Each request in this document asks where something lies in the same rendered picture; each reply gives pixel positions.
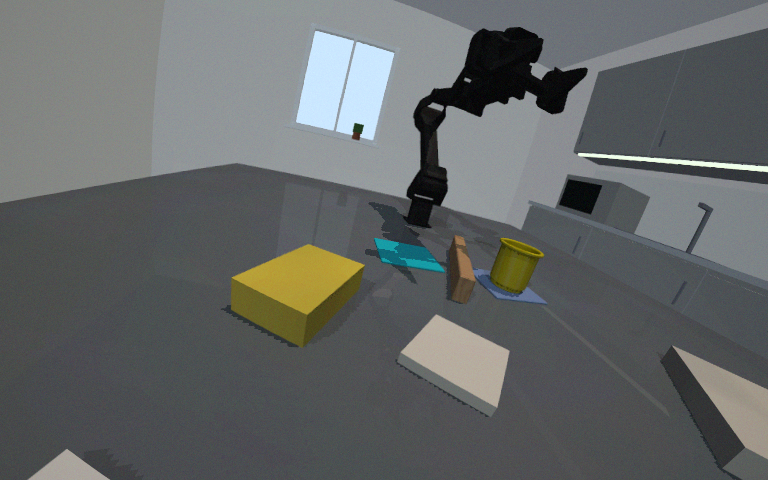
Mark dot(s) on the beige flat slab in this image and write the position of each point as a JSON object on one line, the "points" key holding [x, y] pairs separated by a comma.
{"points": [[458, 361]]}

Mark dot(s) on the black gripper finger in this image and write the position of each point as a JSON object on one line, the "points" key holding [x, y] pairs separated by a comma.
{"points": [[562, 83], [504, 54]]}

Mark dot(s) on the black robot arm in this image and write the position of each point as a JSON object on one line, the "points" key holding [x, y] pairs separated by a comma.
{"points": [[431, 179]]}

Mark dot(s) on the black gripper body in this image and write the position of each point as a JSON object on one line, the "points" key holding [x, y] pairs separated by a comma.
{"points": [[515, 83]]}

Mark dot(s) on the yellow rectangular block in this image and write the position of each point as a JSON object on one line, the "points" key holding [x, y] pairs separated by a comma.
{"points": [[296, 294]]}

